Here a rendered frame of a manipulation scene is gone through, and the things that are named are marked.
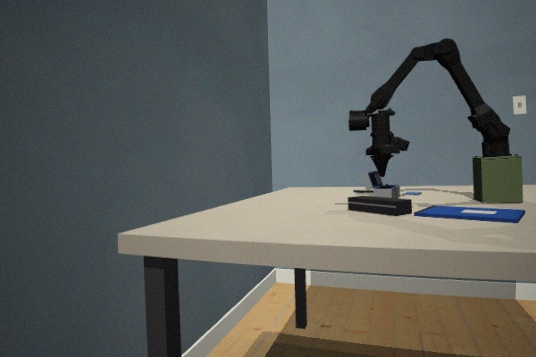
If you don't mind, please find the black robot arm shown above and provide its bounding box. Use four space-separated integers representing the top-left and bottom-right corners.
349 38 512 157

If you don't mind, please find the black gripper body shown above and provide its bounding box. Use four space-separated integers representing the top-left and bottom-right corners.
366 129 400 156

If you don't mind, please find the blue notebook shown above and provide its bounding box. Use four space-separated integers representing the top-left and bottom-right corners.
414 206 525 223

